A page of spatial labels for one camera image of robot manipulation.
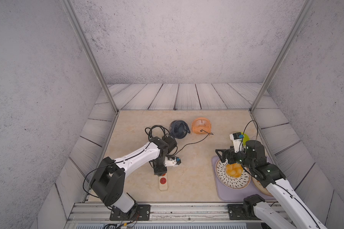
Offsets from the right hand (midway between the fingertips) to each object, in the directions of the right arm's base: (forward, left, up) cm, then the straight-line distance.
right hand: (224, 149), depth 75 cm
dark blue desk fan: (+21, +24, -10) cm, 34 cm away
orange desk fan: (+23, +9, -9) cm, 26 cm away
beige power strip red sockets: (-11, +33, -16) cm, 38 cm away
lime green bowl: (+17, -21, -16) cm, 31 cm away
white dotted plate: (-10, -5, -19) cm, 22 cm away
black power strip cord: (+22, +45, -13) cm, 52 cm away
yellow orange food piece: (-5, -9, -16) cm, 19 cm away
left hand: (-6, +34, -12) cm, 36 cm away
